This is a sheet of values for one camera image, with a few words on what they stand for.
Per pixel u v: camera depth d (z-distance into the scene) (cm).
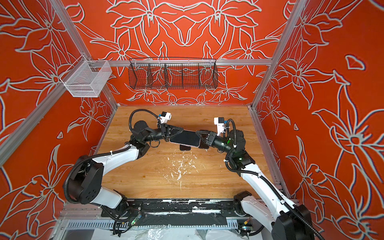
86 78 92
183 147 95
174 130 70
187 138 69
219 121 66
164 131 66
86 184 43
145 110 72
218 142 63
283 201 41
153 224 70
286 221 38
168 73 100
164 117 73
